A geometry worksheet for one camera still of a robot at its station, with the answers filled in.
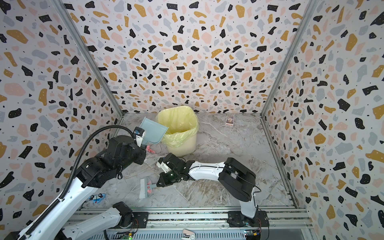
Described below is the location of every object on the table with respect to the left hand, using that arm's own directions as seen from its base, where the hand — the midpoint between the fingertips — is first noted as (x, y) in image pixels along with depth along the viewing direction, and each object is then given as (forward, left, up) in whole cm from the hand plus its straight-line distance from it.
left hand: (143, 143), depth 67 cm
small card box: (+40, -50, -30) cm, 70 cm away
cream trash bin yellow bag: (+7, -16, -8) cm, 19 cm away
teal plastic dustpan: (+8, -3, -2) cm, 9 cm away
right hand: (-11, -2, -21) cm, 24 cm away
